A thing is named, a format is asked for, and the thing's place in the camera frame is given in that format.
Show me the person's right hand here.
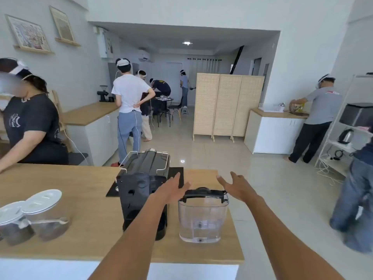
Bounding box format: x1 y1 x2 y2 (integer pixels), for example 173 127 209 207
216 171 259 204

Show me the person's left hand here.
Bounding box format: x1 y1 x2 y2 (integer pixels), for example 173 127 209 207
151 171 192 205

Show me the black espresso machine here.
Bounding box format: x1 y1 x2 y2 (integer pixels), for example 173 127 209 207
115 148 171 241

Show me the clear plastic water tank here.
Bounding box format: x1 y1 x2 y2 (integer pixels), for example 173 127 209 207
178 198 230 244

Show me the person's right forearm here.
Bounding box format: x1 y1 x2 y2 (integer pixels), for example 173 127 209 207
247 194 346 280

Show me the person's left forearm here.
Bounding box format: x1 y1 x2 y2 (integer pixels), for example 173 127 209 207
89 195 175 280

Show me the glass jar with white lid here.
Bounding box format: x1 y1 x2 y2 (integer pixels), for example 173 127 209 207
21 189 71 242
0 201 35 247

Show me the black rubber mat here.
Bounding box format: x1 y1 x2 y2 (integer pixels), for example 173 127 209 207
106 167 185 198

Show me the white sink cabinet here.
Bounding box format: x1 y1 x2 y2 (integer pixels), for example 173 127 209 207
243 108 310 155

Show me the black chair with wooden legs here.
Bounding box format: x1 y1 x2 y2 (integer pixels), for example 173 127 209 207
168 96 185 122

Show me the woven folding screen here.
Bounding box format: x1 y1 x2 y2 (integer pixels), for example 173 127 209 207
192 73 265 143

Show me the white dish rack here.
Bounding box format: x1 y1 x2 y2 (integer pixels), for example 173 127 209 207
257 103 285 113

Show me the black dining table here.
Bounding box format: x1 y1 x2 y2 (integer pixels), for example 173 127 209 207
151 97 175 128

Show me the long white wood-topped cabinet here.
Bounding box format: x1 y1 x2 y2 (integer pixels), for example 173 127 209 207
61 101 121 167

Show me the wooden chair with black seat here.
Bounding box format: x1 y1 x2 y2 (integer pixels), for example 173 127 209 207
51 89 89 166

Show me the steel electric kettle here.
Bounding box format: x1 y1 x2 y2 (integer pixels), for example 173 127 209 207
338 128 355 145

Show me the black coffee grinder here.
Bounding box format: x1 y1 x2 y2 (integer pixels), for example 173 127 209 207
97 85 109 103

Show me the metal measuring scoop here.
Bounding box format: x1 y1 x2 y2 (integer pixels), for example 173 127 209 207
40 217 70 226

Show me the black countertop appliance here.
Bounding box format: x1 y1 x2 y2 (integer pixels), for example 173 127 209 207
339 102 373 128

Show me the white air conditioner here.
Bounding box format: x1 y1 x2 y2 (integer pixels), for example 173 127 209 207
137 49 152 63

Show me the white metal shelf rack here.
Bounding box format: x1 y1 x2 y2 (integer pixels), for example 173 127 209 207
314 73 373 179

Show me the tall framed picture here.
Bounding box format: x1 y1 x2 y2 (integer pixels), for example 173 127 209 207
49 5 76 43

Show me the wide framed picture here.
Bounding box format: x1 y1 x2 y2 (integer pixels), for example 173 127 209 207
5 14 52 53

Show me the white cables bundle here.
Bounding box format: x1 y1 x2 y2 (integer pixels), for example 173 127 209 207
317 154 345 186

